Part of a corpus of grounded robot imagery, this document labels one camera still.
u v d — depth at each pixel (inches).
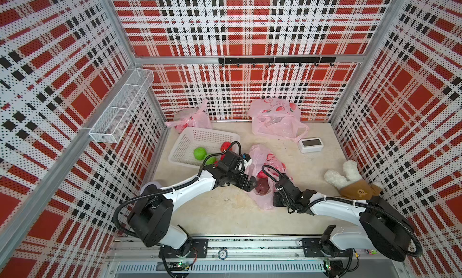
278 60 35.0
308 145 41.1
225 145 40.1
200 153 39.6
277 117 47.0
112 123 35.7
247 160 30.2
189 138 42.4
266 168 31.7
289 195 26.3
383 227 16.5
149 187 18.1
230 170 26.7
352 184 33.7
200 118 42.2
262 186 33.7
